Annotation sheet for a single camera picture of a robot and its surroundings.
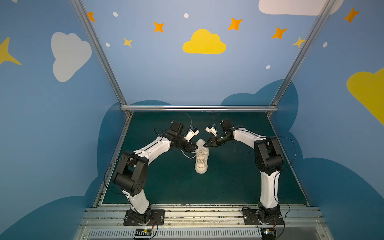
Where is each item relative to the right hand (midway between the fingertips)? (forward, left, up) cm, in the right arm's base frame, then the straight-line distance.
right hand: (206, 144), depth 94 cm
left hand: (-2, +7, +3) cm, 8 cm away
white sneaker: (-7, +2, -3) cm, 8 cm away
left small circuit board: (-47, +30, -10) cm, 57 cm away
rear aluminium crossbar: (+39, +5, -4) cm, 39 cm away
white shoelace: (-2, +9, -7) cm, 12 cm away
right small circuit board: (-44, -32, -11) cm, 55 cm away
